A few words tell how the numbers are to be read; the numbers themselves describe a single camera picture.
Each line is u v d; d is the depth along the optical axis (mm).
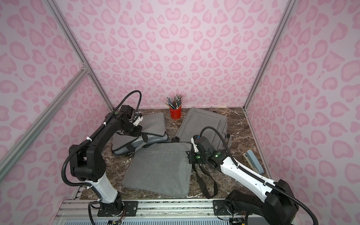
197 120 1046
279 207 386
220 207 734
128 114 735
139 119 838
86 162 470
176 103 1023
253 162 836
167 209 749
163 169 795
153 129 946
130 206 739
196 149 643
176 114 1090
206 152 597
